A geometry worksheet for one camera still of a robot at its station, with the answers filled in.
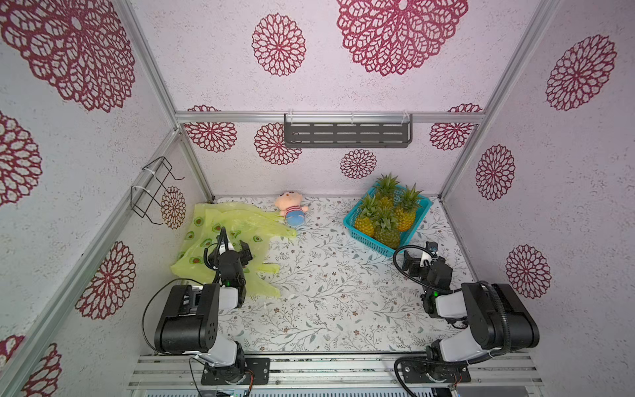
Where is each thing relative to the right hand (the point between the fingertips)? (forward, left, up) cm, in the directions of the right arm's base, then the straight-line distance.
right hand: (419, 250), depth 92 cm
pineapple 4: (+4, +13, +8) cm, 16 cm away
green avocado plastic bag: (+13, +66, -5) cm, 67 cm away
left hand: (-1, +71, +3) cm, 71 cm away
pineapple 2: (+15, +3, +6) cm, 17 cm away
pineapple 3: (+11, +20, +4) cm, 23 cm away
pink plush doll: (+23, +51, 0) cm, 56 cm away
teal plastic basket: (+20, -5, +2) cm, 21 cm away
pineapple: (+23, +11, +9) cm, 27 cm away
